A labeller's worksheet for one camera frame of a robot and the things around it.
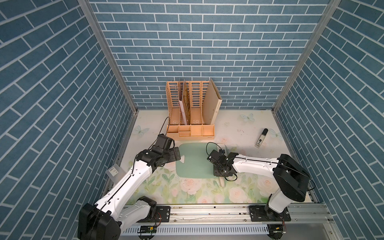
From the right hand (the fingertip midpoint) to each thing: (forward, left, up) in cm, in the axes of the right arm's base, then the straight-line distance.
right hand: (217, 173), depth 87 cm
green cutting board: (+5, +15, +1) cm, 16 cm away
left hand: (+3, +24, +13) cm, 28 cm away
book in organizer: (+36, +23, +23) cm, 49 cm away
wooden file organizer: (+51, +11, +12) cm, 54 cm away
